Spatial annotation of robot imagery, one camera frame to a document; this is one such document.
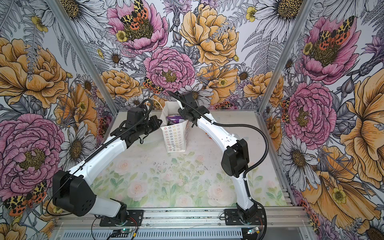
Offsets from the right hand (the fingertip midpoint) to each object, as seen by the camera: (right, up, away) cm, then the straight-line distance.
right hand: (188, 109), depth 89 cm
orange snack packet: (+11, -15, -6) cm, 20 cm away
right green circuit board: (+31, -59, -18) cm, 69 cm away
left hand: (-14, -9, -6) cm, 18 cm away
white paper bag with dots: (-7, -14, -6) cm, 17 cm away
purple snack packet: (-8, -6, 0) cm, 10 cm away
